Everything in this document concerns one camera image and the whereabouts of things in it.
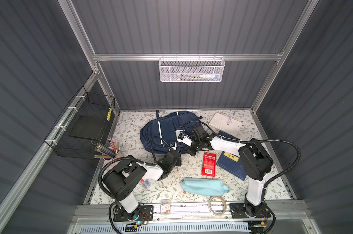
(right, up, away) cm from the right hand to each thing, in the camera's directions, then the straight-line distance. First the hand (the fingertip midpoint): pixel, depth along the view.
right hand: (185, 149), depth 93 cm
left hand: (-4, -4, 0) cm, 5 cm away
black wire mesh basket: (-53, +14, -22) cm, 59 cm away
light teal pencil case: (+10, -17, -16) cm, 25 cm away
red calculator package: (+15, -9, -4) cm, 18 cm away
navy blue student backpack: (-18, +9, +6) cm, 21 cm away
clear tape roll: (+12, -26, -19) cm, 34 cm away
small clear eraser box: (-11, -26, -19) cm, 34 cm away
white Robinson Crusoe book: (+32, +16, +16) cm, 39 cm away
